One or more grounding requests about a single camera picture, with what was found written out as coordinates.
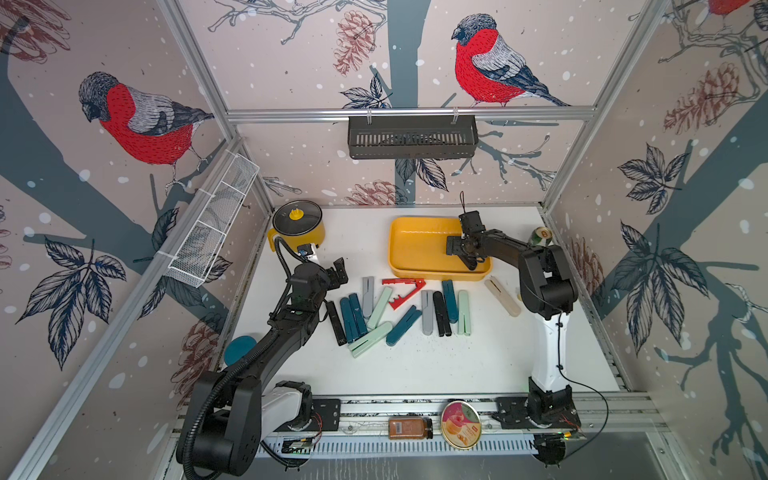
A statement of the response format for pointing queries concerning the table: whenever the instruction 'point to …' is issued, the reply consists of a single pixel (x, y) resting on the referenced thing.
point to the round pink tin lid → (461, 424)
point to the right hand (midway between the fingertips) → (462, 243)
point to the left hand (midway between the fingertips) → (334, 256)
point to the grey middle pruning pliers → (427, 311)
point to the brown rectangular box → (410, 428)
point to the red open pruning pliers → (400, 301)
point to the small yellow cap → (519, 297)
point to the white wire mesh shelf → (197, 255)
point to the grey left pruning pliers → (368, 296)
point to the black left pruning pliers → (336, 324)
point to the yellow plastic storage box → (417, 250)
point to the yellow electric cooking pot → (297, 223)
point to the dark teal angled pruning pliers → (403, 325)
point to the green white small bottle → (541, 236)
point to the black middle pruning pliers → (443, 318)
